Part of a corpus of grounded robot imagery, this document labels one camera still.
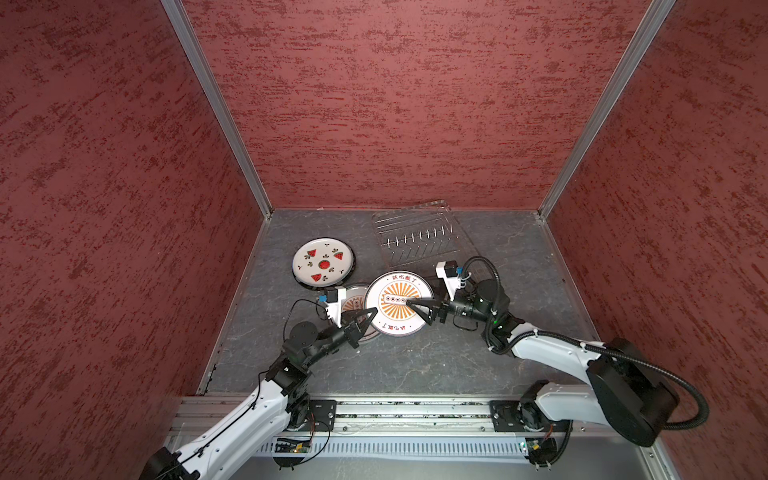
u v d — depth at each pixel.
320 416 0.74
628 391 0.42
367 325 0.73
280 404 0.56
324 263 1.01
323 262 1.01
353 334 0.66
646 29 0.74
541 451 0.71
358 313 0.70
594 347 0.47
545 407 0.62
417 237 1.04
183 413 0.76
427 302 0.69
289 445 0.72
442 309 0.68
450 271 0.67
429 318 0.68
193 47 0.77
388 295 0.73
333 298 0.67
